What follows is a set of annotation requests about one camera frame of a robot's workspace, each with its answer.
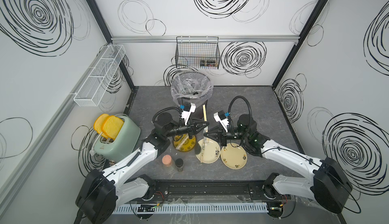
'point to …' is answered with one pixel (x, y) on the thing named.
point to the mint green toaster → (124, 143)
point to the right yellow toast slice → (111, 126)
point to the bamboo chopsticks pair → (205, 116)
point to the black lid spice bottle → (179, 162)
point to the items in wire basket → (211, 63)
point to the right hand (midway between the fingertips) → (205, 135)
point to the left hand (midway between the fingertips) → (208, 125)
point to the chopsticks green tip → (202, 150)
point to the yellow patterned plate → (188, 145)
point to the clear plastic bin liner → (192, 85)
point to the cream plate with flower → (211, 151)
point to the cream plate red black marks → (233, 156)
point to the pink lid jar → (167, 164)
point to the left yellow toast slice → (98, 124)
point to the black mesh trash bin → (199, 114)
